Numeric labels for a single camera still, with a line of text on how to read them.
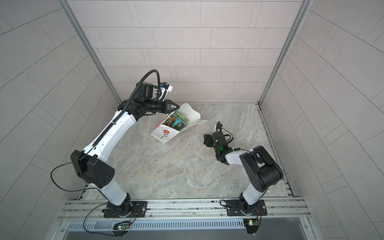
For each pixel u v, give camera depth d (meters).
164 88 0.67
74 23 0.75
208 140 0.82
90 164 0.41
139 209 0.71
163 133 0.81
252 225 0.68
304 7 0.71
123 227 0.64
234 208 0.71
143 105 0.58
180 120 0.93
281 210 0.72
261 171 0.46
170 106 0.67
